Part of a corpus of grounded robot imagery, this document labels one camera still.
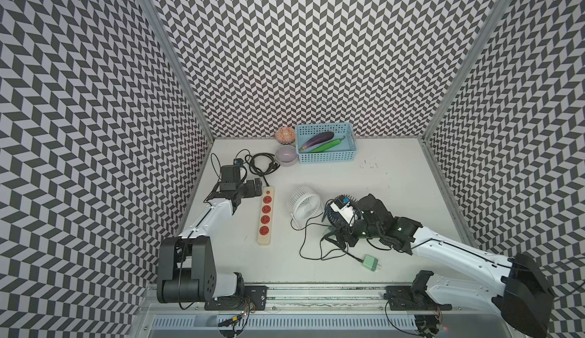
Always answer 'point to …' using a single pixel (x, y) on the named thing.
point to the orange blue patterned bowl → (285, 135)
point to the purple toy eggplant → (317, 139)
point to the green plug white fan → (371, 263)
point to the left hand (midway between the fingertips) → (248, 184)
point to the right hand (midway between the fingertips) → (333, 234)
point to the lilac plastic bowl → (286, 155)
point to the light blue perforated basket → (325, 142)
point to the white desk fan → (304, 205)
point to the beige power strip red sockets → (265, 223)
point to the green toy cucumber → (327, 145)
